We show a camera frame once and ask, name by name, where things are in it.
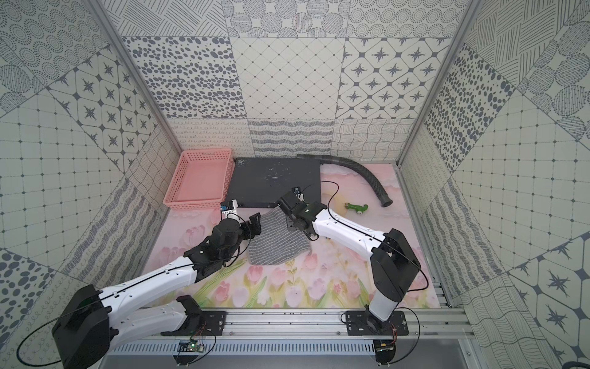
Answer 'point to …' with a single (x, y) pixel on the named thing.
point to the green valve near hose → (359, 209)
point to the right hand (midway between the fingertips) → (300, 220)
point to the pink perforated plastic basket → (201, 180)
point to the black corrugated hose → (385, 201)
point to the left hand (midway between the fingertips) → (247, 209)
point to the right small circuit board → (385, 351)
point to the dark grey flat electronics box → (260, 183)
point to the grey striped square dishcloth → (275, 244)
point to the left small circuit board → (190, 346)
